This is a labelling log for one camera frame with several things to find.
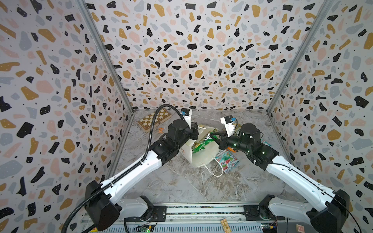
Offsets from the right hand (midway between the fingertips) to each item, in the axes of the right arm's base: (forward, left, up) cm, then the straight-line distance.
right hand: (211, 135), depth 69 cm
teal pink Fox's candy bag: (+2, -12, -27) cm, 30 cm away
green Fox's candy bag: (-5, +4, -2) cm, 7 cm away
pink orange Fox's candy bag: (-8, -9, 0) cm, 12 cm away
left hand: (+6, +6, +2) cm, 9 cm away
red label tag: (-32, -43, -31) cm, 62 cm away
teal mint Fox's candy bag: (+17, -39, -29) cm, 52 cm away
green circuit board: (-34, +31, -30) cm, 55 cm away
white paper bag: (0, +3, -21) cm, 21 cm away
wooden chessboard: (+28, +32, -16) cm, 46 cm away
